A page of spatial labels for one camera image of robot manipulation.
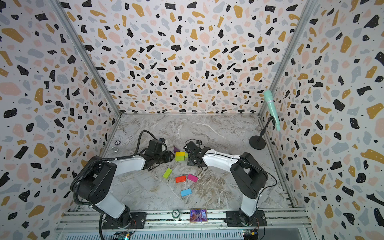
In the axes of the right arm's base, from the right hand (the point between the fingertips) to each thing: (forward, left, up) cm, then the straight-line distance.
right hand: (196, 161), depth 92 cm
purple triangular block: (+8, +14, 0) cm, 16 cm away
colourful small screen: (-29, -2, -2) cm, 29 cm away
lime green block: (+2, +10, -1) cm, 11 cm away
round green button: (-29, +8, +4) cm, 31 cm away
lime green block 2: (+5, +7, -1) cm, 8 cm away
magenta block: (-10, +2, -3) cm, 10 cm away
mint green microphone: (+23, -41, +30) cm, 56 cm away
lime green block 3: (-7, +17, -2) cm, 19 cm away
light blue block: (-18, +5, -4) cm, 19 cm away
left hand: (+3, +12, +1) cm, 13 cm away
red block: (-10, +9, -3) cm, 14 cm away
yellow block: (+6, +11, -2) cm, 13 cm away
